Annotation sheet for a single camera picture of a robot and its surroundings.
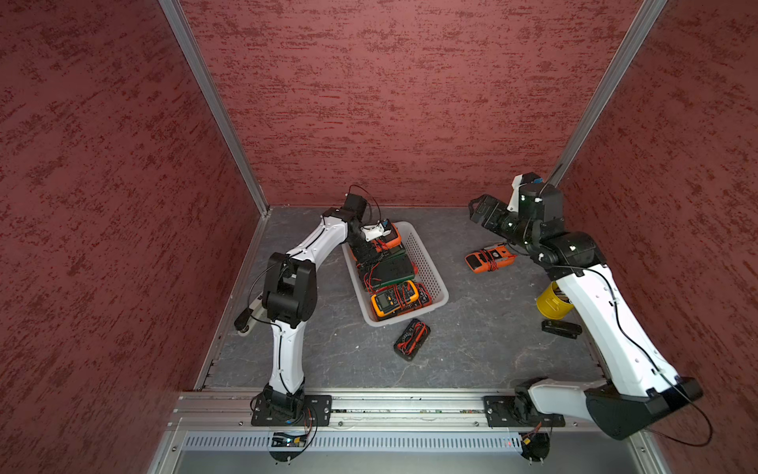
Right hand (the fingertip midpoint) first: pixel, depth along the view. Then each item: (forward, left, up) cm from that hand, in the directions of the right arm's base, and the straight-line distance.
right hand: (480, 216), depth 70 cm
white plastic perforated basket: (+3, +10, -28) cm, 30 cm away
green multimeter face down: (+3, +22, -26) cm, 35 cm away
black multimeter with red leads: (-18, +16, -31) cm, 40 cm away
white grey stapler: (-12, +65, -29) cm, 72 cm away
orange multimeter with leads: (+9, -13, -32) cm, 35 cm away
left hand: (+11, +32, -26) cm, 42 cm away
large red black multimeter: (-7, +15, -26) cm, 31 cm away
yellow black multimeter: (-8, +23, -28) cm, 37 cm away
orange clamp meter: (+10, +23, -21) cm, 33 cm away
